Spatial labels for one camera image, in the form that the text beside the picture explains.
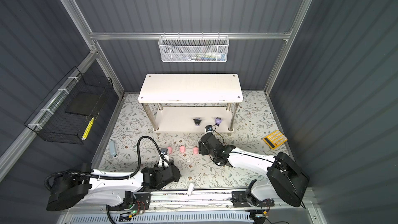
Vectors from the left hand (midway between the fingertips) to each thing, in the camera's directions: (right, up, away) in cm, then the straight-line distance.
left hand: (173, 163), depth 84 cm
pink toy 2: (+12, +5, +5) cm, 14 cm away
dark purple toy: (+13, +22, +8) cm, 27 cm away
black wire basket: (-48, +28, -11) cm, 57 cm away
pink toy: (+4, +6, +7) cm, 10 cm away
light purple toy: (+26, +22, +10) cm, 35 cm away
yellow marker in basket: (-35, +21, -15) cm, 44 cm away
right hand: (+18, +10, +3) cm, 20 cm away
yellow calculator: (+61, +11, +10) cm, 63 cm away
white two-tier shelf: (+5, +34, +30) cm, 46 cm away
